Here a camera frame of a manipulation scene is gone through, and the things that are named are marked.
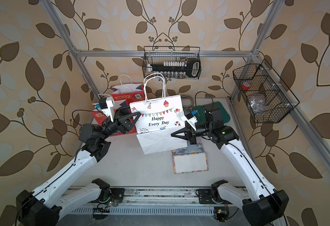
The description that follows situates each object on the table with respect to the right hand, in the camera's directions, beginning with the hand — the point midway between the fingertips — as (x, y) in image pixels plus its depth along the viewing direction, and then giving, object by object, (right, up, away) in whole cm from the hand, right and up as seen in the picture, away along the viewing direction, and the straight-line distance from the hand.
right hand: (172, 133), depth 62 cm
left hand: (-14, +10, -9) cm, 20 cm away
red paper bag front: (-43, +9, +19) cm, 48 cm away
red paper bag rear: (-29, +24, +29) cm, 48 cm away
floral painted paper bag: (+12, -19, +22) cm, 32 cm away
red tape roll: (+43, +25, +18) cm, 53 cm away
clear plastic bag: (+44, +13, +9) cm, 46 cm away
